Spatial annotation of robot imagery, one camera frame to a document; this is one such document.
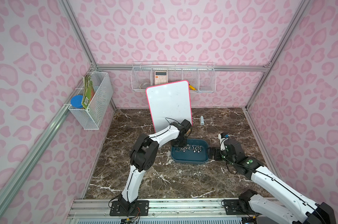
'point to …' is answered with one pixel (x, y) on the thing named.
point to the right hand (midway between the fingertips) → (212, 148)
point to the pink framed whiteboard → (169, 103)
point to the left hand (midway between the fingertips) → (181, 143)
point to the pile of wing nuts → (195, 148)
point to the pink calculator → (160, 77)
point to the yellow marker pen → (192, 87)
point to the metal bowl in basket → (144, 85)
